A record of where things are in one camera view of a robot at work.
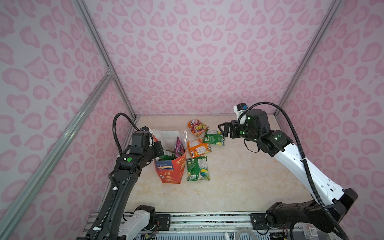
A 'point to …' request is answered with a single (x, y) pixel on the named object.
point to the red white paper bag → (170, 165)
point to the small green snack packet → (214, 137)
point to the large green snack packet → (197, 169)
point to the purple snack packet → (179, 149)
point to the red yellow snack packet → (197, 127)
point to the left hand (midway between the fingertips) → (161, 143)
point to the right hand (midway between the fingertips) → (225, 124)
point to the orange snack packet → (197, 148)
